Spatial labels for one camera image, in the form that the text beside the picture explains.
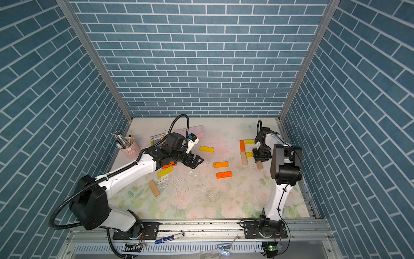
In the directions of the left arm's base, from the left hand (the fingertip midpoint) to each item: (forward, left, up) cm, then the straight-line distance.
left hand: (201, 157), depth 82 cm
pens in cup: (+12, +46, -4) cm, 48 cm away
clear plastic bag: (-37, -12, -13) cm, 41 cm away
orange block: (+18, -26, -14) cm, 34 cm away
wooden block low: (+4, -35, -14) cm, 38 cm away
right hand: (+7, -36, -15) cm, 40 cm away
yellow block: (+20, -30, -12) cm, 38 cm away
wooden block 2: (-10, +26, -16) cm, 32 cm away
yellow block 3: (+15, -2, -14) cm, 20 cm away
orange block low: (-3, -13, -14) cm, 20 cm away
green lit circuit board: (-37, -33, -15) cm, 52 cm away
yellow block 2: (+10, -29, -13) cm, 34 cm away
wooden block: (+8, -26, -15) cm, 31 cm away
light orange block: (+4, -11, -15) cm, 19 cm away
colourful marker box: (+23, +33, -15) cm, 43 cm away
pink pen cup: (+9, +41, -9) cm, 43 cm away
